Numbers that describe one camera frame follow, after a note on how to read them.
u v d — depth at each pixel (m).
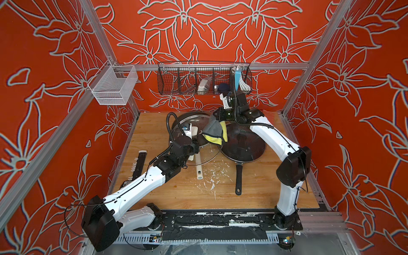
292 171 0.49
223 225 0.73
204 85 0.92
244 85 0.91
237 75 0.83
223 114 0.73
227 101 0.70
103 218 0.38
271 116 1.14
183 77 1.00
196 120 1.03
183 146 0.54
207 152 0.99
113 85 0.92
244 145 0.82
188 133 0.65
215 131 0.77
